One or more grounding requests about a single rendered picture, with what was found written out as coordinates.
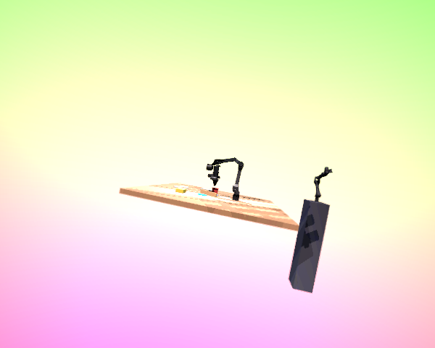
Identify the tan wooden bar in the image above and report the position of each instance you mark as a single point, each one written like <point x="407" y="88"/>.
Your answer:
<point x="208" y="193"/>

